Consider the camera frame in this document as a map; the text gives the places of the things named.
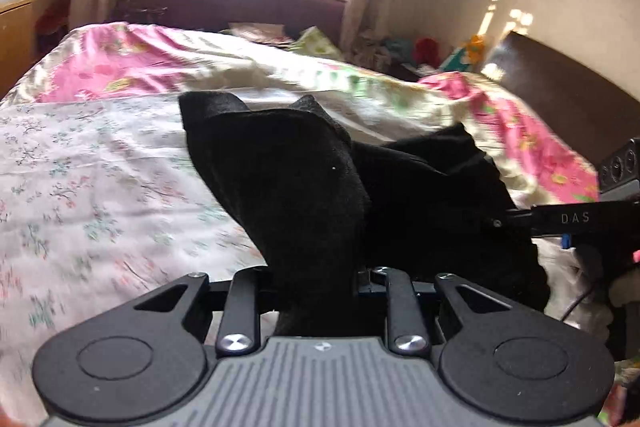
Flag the dark wooden bed board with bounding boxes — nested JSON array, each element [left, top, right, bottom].
[[485, 32, 640, 165]]

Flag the clutter pile by curtain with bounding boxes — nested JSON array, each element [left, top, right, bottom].
[[348, 32, 486, 82]]

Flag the maroon padded headboard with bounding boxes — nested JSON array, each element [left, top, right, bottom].
[[110, 0, 345, 43]]

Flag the black pants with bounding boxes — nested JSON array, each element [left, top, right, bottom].
[[179, 91, 550, 337]]

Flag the floral bed sheet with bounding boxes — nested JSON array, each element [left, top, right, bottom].
[[0, 20, 640, 427]]

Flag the wooden side cabinet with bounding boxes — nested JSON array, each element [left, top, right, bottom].
[[0, 0, 36, 96]]

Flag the green patterned pillow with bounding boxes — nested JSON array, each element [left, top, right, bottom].
[[288, 26, 344, 62]]

